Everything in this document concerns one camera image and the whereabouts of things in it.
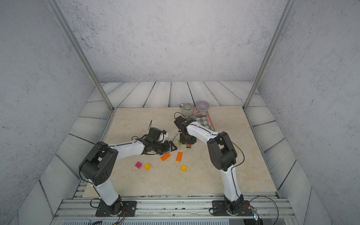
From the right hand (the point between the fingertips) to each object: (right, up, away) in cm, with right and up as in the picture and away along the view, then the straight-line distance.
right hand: (187, 142), depth 94 cm
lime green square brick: (-5, +2, -8) cm, 10 cm away
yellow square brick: (-2, -14, -8) cm, 16 cm away
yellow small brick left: (-25, -14, -6) cm, 29 cm away
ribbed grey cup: (0, +24, +21) cm, 32 cm away
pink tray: (+7, +22, +23) cm, 33 cm away
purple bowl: (+13, +27, +24) cm, 38 cm away
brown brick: (+1, -2, +2) cm, 3 cm away
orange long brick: (-15, -9, -3) cm, 17 cm away
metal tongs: (+11, +19, +20) cm, 30 cm away
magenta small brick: (-30, -12, -7) cm, 33 cm away
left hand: (-7, -4, -5) cm, 9 cm away
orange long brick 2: (-5, -9, -3) cm, 10 cm away
